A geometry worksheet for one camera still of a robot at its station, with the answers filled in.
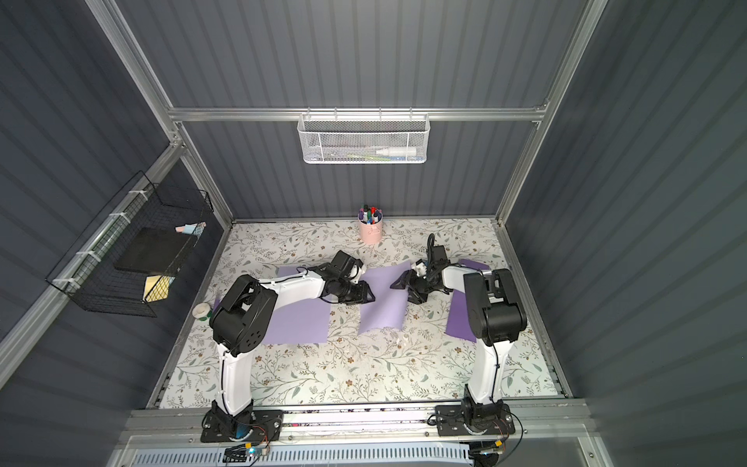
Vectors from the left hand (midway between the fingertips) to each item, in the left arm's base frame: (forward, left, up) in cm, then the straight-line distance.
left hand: (376, 304), depth 94 cm
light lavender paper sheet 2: (-3, -4, +3) cm, 6 cm away
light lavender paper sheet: (-6, +22, -1) cm, 23 cm away
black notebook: (+2, +57, +26) cm, 63 cm away
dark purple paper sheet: (-6, -27, -1) cm, 27 cm away
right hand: (+4, -7, +1) cm, 8 cm away
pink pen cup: (+28, +2, +9) cm, 29 cm away
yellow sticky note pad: (-14, +46, +32) cm, 58 cm away
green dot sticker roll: (-1, +57, -1) cm, 57 cm away
